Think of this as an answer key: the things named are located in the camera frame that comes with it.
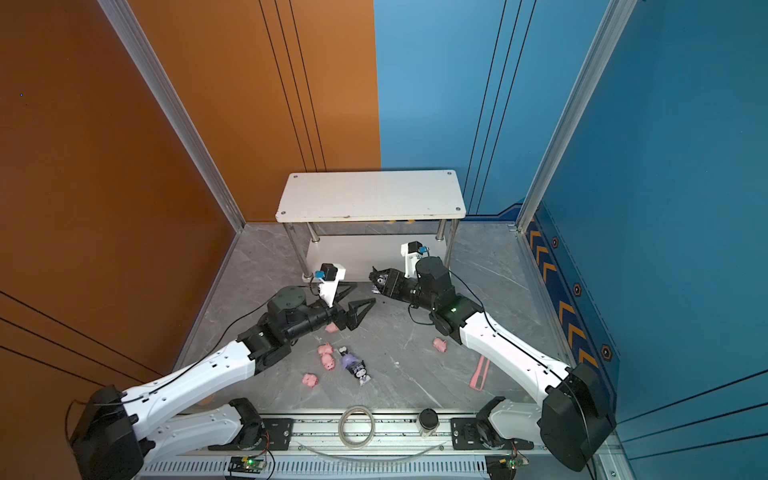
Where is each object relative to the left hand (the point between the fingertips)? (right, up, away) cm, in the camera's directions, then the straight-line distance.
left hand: (366, 292), depth 72 cm
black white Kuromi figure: (+3, +3, +1) cm, 5 cm away
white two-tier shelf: (-1, +18, +4) cm, 18 cm away
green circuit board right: (+35, -40, -2) cm, 53 cm away
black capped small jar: (+15, -29, -4) cm, 33 cm away
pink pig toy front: (-16, -25, +9) cm, 31 cm away
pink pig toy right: (+20, -18, +15) cm, 31 cm away
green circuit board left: (-29, -41, -1) cm, 50 cm away
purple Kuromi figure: (-6, -21, +12) cm, 25 cm away
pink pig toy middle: (-13, -18, +13) cm, 26 cm away
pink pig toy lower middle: (-12, -21, +12) cm, 27 cm away
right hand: (+1, +3, +3) cm, 4 cm away
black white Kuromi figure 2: (-3, -23, +9) cm, 25 cm away
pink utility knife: (+28, -26, +9) cm, 40 cm away
